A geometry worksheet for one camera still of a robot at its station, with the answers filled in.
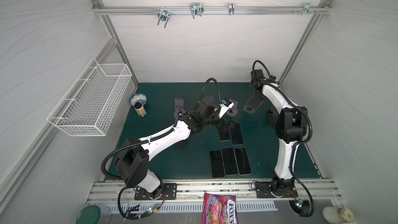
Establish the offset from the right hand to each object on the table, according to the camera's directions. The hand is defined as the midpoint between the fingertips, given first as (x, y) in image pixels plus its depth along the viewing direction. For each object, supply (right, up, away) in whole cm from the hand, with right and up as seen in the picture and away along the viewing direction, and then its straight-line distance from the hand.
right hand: (264, 88), depth 97 cm
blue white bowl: (-85, -6, +11) cm, 86 cm away
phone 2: (-18, -28, -3) cm, 34 cm away
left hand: (-24, -14, -20) cm, 34 cm away
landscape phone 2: (-31, -41, -15) cm, 54 cm away
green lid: (-84, -52, -37) cm, 105 cm away
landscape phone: (-26, -28, -3) cm, 38 cm away
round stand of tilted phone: (-7, -14, +8) cm, 18 cm away
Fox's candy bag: (-32, -55, -29) cm, 70 cm away
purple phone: (-25, -40, -15) cm, 49 cm away
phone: (-4, -8, +4) cm, 10 cm away
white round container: (+16, -53, -36) cm, 66 cm away
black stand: (-50, -32, -9) cm, 61 cm away
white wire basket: (-91, -10, -29) cm, 96 cm away
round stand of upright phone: (-19, -15, +5) cm, 24 cm away
